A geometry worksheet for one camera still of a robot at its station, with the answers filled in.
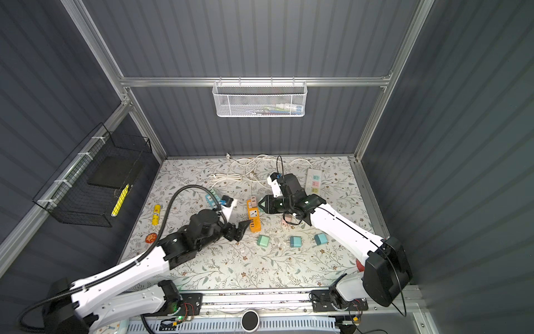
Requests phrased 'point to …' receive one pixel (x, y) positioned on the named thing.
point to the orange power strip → (254, 215)
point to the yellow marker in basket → (120, 200)
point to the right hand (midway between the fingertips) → (263, 205)
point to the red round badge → (151, 238)
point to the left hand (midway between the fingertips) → (239, 215)
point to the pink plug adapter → (254, 201)
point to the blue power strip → (211, 200)
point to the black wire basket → (87, 188)
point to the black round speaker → (250, 321)
